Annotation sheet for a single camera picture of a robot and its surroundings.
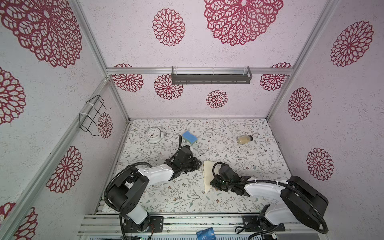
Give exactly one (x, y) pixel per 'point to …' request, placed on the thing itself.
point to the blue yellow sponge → (189, 137)
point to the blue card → (208, 234)
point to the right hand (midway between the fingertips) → (210, 179)
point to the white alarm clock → (154, 135)
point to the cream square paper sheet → (208, 174)
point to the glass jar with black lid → (244, 139)
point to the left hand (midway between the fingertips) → (200, 165)
